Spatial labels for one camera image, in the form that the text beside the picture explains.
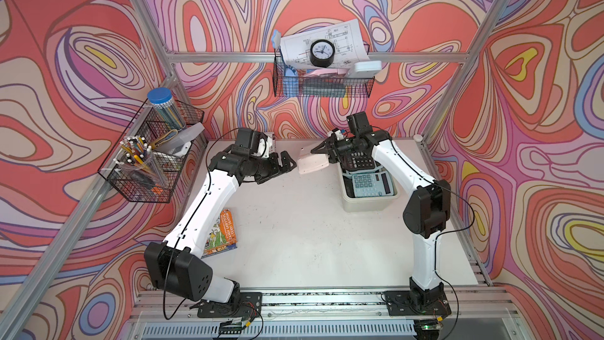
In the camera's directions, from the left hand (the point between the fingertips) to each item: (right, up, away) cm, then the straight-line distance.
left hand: (288, 168), depth 76 cm
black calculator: (+27, +2, +20) cm, 34 cm away
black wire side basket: (-35, +2, -4) cm, 36 cm away
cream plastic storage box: (+30, -14, +12) cm, 35 cm away
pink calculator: (+7, +2, +6) cm, 9 cm away
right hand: (+9, +3, +6) cm, 11 cm away
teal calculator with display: (+32, -7, +15) cm, 36 cm away
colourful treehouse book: (-24, -25, +8) cm, 36 cm away
